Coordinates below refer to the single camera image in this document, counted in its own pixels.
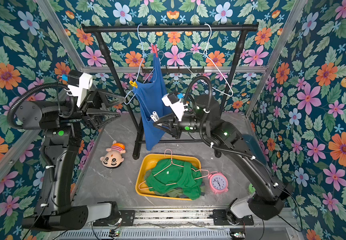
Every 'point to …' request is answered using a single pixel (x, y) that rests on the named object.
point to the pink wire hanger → (139, 188)
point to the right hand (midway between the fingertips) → (159, 116)
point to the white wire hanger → (198, 75)
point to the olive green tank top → (175, 192)
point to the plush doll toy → (113, 158)
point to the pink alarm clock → (218, 182)
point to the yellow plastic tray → (144, 161)
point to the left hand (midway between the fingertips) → (118, 114)
